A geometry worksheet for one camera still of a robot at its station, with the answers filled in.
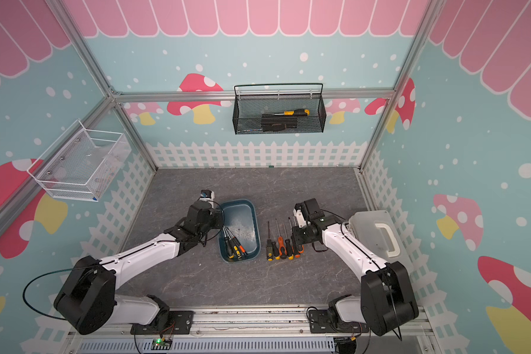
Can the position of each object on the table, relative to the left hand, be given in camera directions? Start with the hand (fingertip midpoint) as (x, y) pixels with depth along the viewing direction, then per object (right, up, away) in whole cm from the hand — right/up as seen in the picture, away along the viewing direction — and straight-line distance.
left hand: (220, 214), depth 88 cm
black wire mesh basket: (+11, +45, +7) cm, 46 cm away
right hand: (+31, -8, -2) cm, 32 cm away
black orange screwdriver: (+28, -8, -13) cm, 32 cm away
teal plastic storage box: (+8, -2, +3) cm, 8 cm away
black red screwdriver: (+25, -14, +1) cm, 29 cm away
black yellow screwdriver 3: (+5, -13, +1) cm, 14 cm away
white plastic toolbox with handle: (+60, -6, -5) cm, 61 cm away
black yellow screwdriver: (+20, -14, +3) cm, 24 cm away
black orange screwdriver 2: (+8, -14, +1) cm, 16 cm away
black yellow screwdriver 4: (+4, -15, -1) cm, 16 cm away
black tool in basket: (+23, +37, 0) cm, 43 cm away
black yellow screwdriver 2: (+27, -13, +3) cm, 31 cm away
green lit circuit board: (-16, -42, -16) cm, 47 cm away
